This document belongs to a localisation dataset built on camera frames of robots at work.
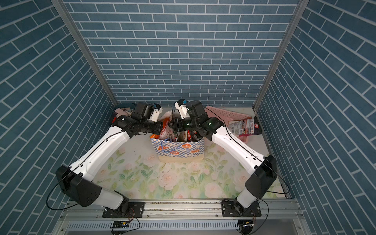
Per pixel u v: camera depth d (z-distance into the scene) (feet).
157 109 2.28
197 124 1.80
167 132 2.77
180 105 2.11
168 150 2.53
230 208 2.41
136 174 2.84
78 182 1.28
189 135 2.53
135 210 2.41
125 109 3.77
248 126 3.21
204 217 2.38
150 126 2.24
